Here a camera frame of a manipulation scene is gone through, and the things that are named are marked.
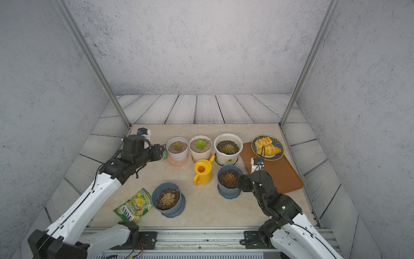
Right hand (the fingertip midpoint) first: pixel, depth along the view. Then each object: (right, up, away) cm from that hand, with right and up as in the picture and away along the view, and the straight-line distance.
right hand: (247, 173), depth 73 cm
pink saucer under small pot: (-37, 0, +26) cm, 46 cm away
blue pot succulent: (-37, -13, +4) cm, 39 cm away
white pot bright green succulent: (-22, +10, +20) cm, 32 cm away
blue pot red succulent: (-8, -6, +9) cm, 14 cm away
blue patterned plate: (+26, +13, +34) cm, 45 cm away
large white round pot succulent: (-7, +11, +20) cm, 24 cm away
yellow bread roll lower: (+19, +8, +26) cm, 33 cm away
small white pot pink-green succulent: (-36, +10, +21) cm, 43 cm away
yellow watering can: (-20, -1, +11) cm, 23 cm away
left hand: (-38, +11, +3) cm, 40 cm away
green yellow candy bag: (-54, -19, +6) cm, 58 cm away
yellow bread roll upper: (+17, +13, +31) cm, 38 cm away
